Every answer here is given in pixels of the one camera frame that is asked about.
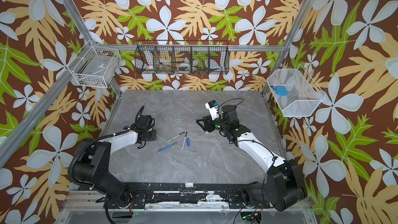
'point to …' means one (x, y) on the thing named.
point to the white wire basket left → (95, 66)
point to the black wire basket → (179, 57)
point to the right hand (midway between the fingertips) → (199, 119)
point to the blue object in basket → (280, 90)
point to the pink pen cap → (207, 132)
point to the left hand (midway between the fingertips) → (150, 132)
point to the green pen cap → (178, 120)
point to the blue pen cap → (188, 142)
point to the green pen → (176, 136)
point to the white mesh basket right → (296, 93)
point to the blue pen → (166, 146)
